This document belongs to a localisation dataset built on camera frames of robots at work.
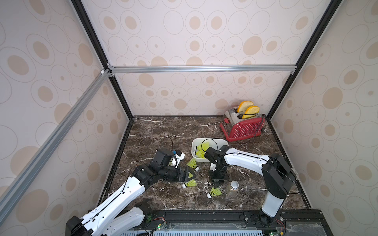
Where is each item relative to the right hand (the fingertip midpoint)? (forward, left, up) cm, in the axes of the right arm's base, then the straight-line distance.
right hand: (212, 190), depth 80 cm
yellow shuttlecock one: (-1, -1, 0) cm, 1 cm away
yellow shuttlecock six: (+15, +12, +1) cm, 19 cm away
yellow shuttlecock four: (+3, +12, 0) cm, 12 cm away
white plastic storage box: (+20, 0, +16) cm, 26 cm away
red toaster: (+36, -15, +11) cm, 40 cm away
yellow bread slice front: (+43, -24, +19) cm, 53 cm away
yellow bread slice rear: (+49, -21, +18) cm, 57 cm away
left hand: (0, +10, +16) cm, 19 cm away
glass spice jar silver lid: (-1, -9, +6) cm, 11 cm away
